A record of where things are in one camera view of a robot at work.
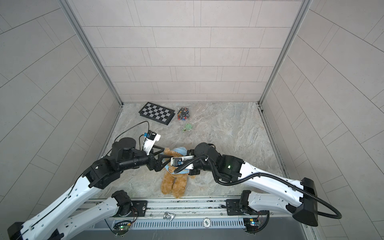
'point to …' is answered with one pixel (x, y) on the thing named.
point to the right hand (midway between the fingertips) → (179, 160)
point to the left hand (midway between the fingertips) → (171, 155)
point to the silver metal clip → (168, 216)
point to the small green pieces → (188, 126)
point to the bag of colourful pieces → (183, 114)
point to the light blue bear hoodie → (182, 151)
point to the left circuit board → (122, 225)
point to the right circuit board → (252, 224)
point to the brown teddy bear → (174, 184)
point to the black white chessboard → (157, 113)
